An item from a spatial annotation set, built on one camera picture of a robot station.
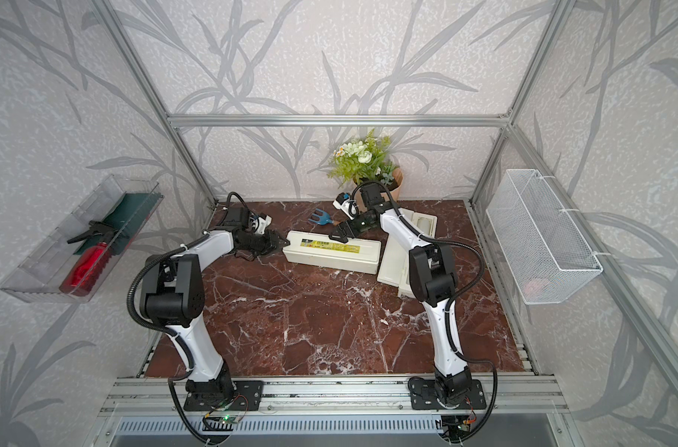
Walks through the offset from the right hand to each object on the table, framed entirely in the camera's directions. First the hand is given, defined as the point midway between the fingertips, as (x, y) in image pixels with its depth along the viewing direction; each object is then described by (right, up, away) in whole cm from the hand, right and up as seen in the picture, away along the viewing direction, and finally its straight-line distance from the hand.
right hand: (338, 229), depth 97 cm
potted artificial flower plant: (+10, +23, -3) cm, 26 cm away
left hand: (-19, -5, 0) cm, 20 cm away
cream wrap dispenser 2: (+20, -13, -4) cm, 24 cm away
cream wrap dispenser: (+8, -8, -3) cm, 12 cm away
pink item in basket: (+53, -15, -25) cm, 60 cm away
